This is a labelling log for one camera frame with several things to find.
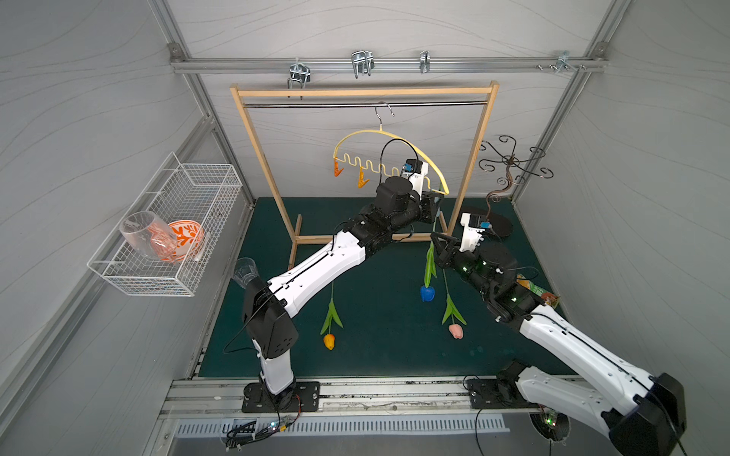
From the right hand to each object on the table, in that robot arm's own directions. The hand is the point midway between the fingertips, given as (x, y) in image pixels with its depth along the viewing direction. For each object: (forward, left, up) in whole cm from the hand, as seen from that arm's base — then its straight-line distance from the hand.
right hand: (433, 233), depth 72 cm
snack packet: (-3, -40, -27) cm, 48 cm away
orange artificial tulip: (-19, +28, -26) cm, 43 cm away
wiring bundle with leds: (-42, +47, -32) cm, 70 cm away
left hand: (+6, -2, +8) cm, 10 cm away
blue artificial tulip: (-12, +1, -9) cm, 15 cm away
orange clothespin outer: (+26, +28, -2) cm, 39 cm away
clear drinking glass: (+2, +60, -26) cm, 65 cm away
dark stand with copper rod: (+29, -34, -30) cm, 54 cm away
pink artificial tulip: (-15, -9, -28) cm, 33 cm away
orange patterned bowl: (-7, +59, +4) cm, 60 cm away
